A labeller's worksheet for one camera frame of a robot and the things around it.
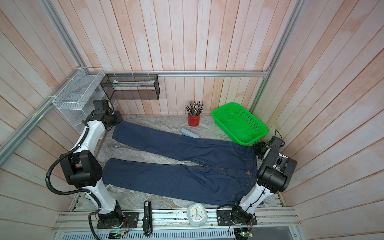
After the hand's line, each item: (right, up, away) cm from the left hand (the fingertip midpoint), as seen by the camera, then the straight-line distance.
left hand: (120, 118), depth 91 cm
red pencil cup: (+47, +7, +10) cm, 48 cm away
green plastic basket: (+84, -3, +23) cm, 87 cm away
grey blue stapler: (+41, -9, +13) cm, 44 cm away
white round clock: (+47, -50, -18) cm, 71 cm away
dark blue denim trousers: (+66, -34, -3) cm, 74 cm away
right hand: (+87, -16, +6) cm, 89 cm away
